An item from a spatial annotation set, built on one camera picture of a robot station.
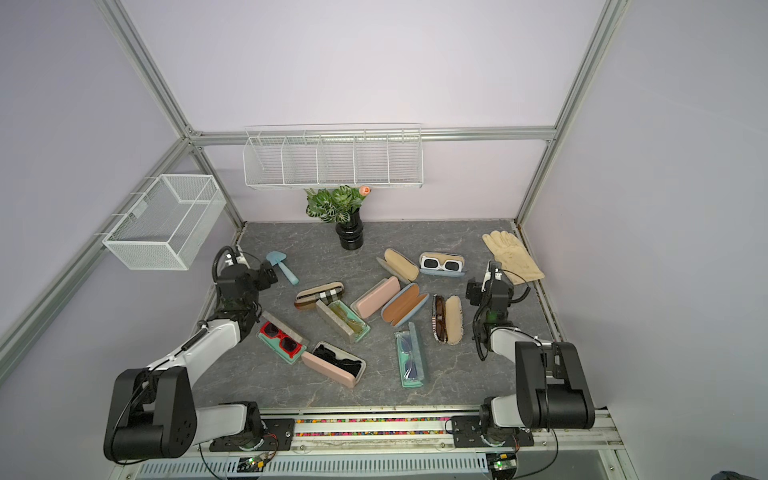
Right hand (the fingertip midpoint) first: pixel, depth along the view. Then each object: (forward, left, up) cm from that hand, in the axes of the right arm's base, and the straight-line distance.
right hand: (489, 277), depth 92 cm
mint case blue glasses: (-22, +26, -8) cm, 35 cm away
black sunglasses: (-23, +42, -10) cm, 49 cm away
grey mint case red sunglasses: (-17, +66, -10) cm, 69 cm away
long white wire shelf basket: (+35, +47, +21) cm, 63 cm away
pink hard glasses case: (-5, +37, -4) cm, 37 cm away
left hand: (0, +71, +7) cm, 72 cm away
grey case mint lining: (-12, +49, -3) cm, 50 cm away
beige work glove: (+14, -15, -10) cm, 23 cm away
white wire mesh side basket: (+8, +94, +16) cm, 96 cm away
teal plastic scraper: (+15, +74, -9) cm, 76 cm away
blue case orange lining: (-4, +27, -9) cm, 28 cm away
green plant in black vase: (+18, +47, +14) cm, 52 cm away
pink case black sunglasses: (-27, +46, -3) cm, 53 cm away
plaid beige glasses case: (-4, +50, -2) cm, 50 cm away
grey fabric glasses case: (+11, +28, -9) cm, 31 cm away
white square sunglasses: (+12, +18, -8) cm, 23 cm away
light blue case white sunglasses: (+14, +12, -7) cm, 20 cm away
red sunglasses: (-17, +62, -10) cm, 65 cm away
